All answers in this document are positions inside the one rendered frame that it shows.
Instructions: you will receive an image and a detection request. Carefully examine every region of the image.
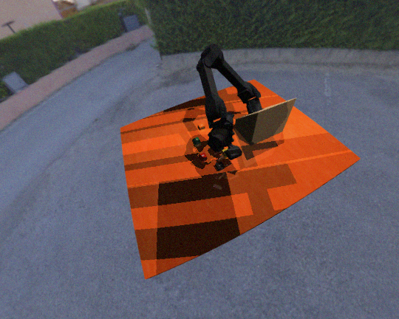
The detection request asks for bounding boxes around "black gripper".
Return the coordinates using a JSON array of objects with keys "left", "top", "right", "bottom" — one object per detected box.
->
[{"left": 222, "top": 132, "right": 242, "bottom": 160}]

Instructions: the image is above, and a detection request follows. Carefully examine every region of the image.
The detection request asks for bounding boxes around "green block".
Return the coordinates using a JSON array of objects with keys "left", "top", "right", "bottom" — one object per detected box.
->
[{"left": 192, "top": 137, "right": 201, "bottom": 145}]

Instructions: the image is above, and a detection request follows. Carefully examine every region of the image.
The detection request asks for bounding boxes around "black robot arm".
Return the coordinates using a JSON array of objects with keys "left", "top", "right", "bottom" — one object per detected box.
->
[{"left": 196, "top": 44, "right": 264, "bottom": 152}]

